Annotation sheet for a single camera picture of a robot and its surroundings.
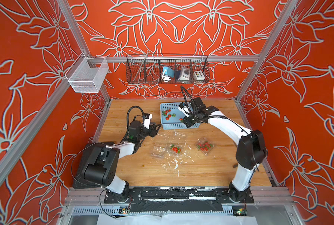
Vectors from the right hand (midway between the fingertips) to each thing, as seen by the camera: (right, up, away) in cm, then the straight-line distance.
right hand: (181, 120), depth 88 cm
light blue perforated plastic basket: (-5, +1, +19) cm, 19 cm away
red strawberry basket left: (-9, 0, +19) cm, 21 cm away
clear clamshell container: (-3, -18, +1) cm, 18 cm away
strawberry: (-5, -19, +1) cm, 19 cm away
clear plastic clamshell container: (+19, -17, +2) cm, 25 cm away
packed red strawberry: (+15, -17, +2) cm, 23 cm away
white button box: (+13, +31, +7) cm, 35 cm away
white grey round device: (+3, +31, +2) cm, 31 cm away
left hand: (-15, -2, +1) cm, 15 cm away
